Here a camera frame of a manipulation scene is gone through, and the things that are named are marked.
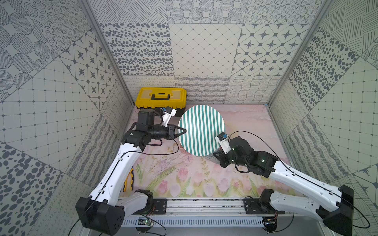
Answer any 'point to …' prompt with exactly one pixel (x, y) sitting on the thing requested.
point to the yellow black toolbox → (158, 98)
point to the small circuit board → (145, 221)
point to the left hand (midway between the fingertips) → (184, 127)
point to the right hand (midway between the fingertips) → (215, 155)
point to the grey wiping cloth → (211, 157)
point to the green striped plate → (202, 123)
